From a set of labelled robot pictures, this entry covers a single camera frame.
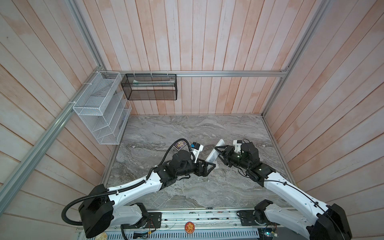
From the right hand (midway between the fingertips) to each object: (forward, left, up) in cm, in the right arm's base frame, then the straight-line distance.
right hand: (214, 149), depth 77 cm
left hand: (-9, +3, -1) cm, 10 cm away
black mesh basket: (+47, +42, +6) cm, 64 cm away
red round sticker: (-33, +13, -19) cm, 40 cm away
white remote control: (-3, +1, 0) cm, 3 cm away
